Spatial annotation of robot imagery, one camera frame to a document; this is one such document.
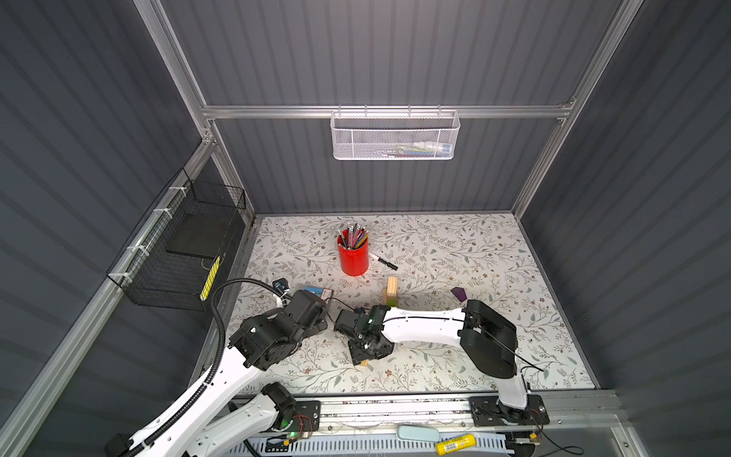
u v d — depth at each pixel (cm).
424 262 106
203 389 42
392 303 90
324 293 96
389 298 89
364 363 75
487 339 51
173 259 73
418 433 68
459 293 97
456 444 68
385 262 105
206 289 66
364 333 62
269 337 48
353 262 95
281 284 63
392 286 87
